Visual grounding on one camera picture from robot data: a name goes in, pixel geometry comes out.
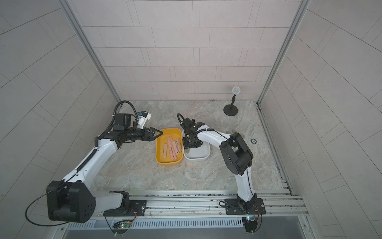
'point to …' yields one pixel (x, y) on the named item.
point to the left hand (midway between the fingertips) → (160, 131)
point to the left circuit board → (123, 224)
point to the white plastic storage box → (201, 153)
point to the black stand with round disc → (231, 110)
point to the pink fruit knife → (165, 150)
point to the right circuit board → (250, 223)
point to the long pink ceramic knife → (170, 148)
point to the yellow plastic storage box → (175, 133)
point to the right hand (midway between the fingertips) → (188, 146)
